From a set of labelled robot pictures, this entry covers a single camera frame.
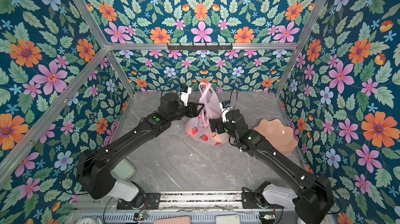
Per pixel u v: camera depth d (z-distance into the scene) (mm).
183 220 675
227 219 677
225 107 640
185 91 676
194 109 677
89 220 654
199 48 915
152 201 737
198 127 869
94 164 445
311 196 377
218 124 652
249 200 734
